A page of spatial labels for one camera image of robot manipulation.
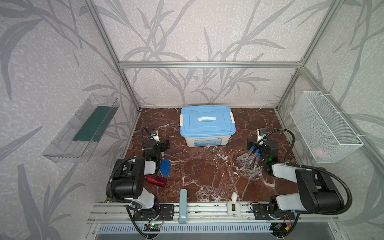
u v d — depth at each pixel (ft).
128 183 1.49
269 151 2.27
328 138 1.99
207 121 2.97
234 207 2.37
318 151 2.38
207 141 3.02
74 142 2.10
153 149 2.33
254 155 2.70
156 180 2.65
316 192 1.43
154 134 2.64
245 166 2.94
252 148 2.64
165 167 2.91
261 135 2.58
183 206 2.40
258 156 2.58
